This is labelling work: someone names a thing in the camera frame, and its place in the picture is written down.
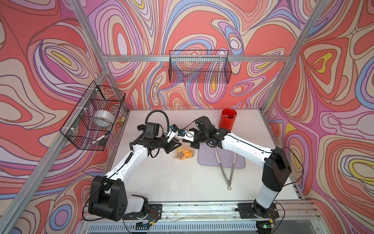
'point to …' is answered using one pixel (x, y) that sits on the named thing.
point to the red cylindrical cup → (227, 119)
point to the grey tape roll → (103, 117)
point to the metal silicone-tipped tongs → (229, 181)
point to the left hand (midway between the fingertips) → (179, 143)
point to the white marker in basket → (102, 137)
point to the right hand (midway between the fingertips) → (185, 141)
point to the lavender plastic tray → (207, 158)
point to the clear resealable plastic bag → (183, 152)
